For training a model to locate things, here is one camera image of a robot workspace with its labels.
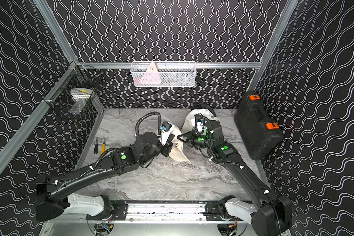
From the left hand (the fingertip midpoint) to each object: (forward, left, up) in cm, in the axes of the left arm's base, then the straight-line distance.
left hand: (174, 133), depth 66 cm
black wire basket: (+21, +56, +2) cm, 60 cm away
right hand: (+2, -1, -5) cm, 5 cm away
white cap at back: (+23, -8, -22) cm, 33 cm away
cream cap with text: (-4, -3, -10) cm, 11 cm away
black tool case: (+11, -46, -11) cm, 49 cm away
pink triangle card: (+40, +17, +2) cm, 44 cm away
